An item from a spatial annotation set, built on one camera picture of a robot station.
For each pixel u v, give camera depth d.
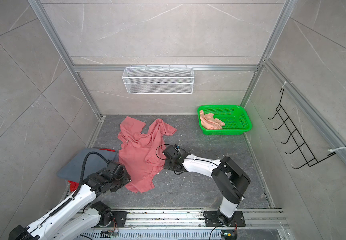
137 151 0.98
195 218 0.75
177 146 0.83
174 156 0.69
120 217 0.73
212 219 0.73
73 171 0.81
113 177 0.60
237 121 1.15
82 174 0.56
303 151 0.64
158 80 1.00
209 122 1.06
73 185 0.84
